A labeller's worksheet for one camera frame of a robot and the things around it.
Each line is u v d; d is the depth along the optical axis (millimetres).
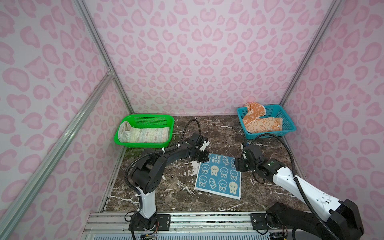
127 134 975
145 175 504
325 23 738
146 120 1177
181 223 749
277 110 1134
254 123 1136
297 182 478
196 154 793
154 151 539
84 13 701
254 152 608
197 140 765
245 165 705
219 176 881
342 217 384
